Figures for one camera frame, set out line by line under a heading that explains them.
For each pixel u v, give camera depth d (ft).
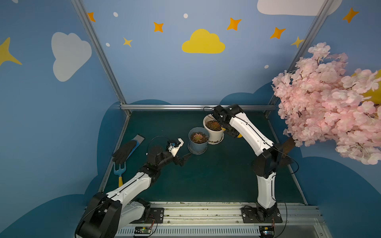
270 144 1.70
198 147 3.04
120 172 2.91
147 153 2.02
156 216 2.45
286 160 3.12
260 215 2.16
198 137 3.14
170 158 2.35
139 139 3.39
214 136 3.22
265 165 1.66
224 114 2.00
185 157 2.36
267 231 2.36
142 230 2.35
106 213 1.33
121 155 3.06
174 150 2.29
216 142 3.40
